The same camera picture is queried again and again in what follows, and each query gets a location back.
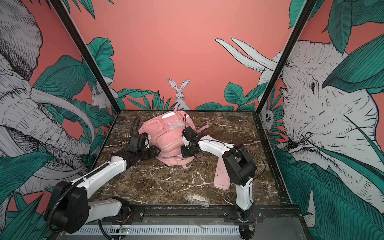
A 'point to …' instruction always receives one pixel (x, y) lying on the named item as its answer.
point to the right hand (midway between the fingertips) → (182, 152)
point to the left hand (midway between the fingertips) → (159, 148)
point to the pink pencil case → (222, 178)
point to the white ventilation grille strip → (152, 230)
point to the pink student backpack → (165, 131)
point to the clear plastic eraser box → (197, 198)
